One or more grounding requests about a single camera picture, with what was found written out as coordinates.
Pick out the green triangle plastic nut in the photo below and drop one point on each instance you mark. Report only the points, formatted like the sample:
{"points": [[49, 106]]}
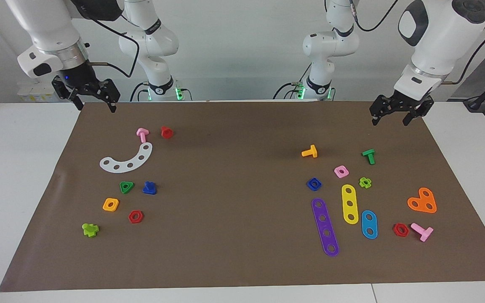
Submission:
{"points": [[122, 190]]}

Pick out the blue square plastic nut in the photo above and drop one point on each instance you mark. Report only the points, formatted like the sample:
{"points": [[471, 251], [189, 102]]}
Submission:
{"points": [[310, 187]]}

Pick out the lime green cross-head screw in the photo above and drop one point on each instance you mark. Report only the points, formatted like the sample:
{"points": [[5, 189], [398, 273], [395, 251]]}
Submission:
{"points": [[90, 230]]}

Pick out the orange plastic screw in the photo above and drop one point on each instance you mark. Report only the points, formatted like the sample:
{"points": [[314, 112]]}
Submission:
{"points": [[312, 152]]}

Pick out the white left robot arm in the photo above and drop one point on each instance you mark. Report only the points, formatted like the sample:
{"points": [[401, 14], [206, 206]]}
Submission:
{"points": [[436, 38]]}

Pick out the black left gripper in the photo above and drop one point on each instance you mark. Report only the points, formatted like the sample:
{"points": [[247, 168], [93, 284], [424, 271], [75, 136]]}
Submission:
{"points": [[404, 101]]}

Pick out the blue two-hole strip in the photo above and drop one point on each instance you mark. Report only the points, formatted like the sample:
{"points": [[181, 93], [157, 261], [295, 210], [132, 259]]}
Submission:
{"points": [[369, 224]]}

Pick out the pink square plastic nut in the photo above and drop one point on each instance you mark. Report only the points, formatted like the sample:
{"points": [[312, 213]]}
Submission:
{"points": [[337, 174]]}

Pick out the green plastic screw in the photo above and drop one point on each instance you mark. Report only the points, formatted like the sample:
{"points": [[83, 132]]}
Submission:
{"points": [[369, 155]]}

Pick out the orange square plastic nut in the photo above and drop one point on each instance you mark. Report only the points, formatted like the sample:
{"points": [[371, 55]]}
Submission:
{"points": [[105, 207]]}

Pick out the orange heart-shaped plate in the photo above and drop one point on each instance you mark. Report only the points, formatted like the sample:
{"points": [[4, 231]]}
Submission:
{"points": [[423, 202]]}

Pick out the red hexagon plastic nut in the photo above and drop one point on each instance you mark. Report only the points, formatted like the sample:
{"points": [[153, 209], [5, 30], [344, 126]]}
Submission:
{"points": [[395, 232], [140, 219]]}

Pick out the brown table mat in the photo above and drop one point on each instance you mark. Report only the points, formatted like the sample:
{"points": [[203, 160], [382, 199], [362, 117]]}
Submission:
{"points": [[242, 252]]}

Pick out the yellow three-hole strip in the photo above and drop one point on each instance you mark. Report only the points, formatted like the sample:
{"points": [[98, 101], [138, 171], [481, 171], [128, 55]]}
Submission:
{"points": [[348, 196]]}

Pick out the white curved perforated strip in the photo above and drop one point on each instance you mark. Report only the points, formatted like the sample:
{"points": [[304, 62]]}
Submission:
{"points": [[123, 167]]}

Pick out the blue triangle-head plastic screw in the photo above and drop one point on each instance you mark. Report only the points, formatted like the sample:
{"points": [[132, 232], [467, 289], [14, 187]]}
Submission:
{"points": [[150, 190]]}

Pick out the red plastic screw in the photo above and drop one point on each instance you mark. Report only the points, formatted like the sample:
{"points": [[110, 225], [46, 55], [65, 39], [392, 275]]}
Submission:
{"points": [[166, 133]]}

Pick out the lime green flower nut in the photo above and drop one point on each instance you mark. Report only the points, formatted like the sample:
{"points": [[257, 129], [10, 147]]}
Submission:
{"points": [[362, 184]]}

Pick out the purple four-hole strip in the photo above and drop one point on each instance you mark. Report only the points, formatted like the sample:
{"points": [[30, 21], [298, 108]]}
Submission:
{"points": [[325, 225]]}

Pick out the pink plastic screw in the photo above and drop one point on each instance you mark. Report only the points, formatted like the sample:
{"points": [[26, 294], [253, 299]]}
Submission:
{"points": [[423, 232], [142, 134]]}

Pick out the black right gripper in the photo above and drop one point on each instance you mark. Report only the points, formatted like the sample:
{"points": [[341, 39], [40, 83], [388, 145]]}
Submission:
{"points": [[78, 80]]}

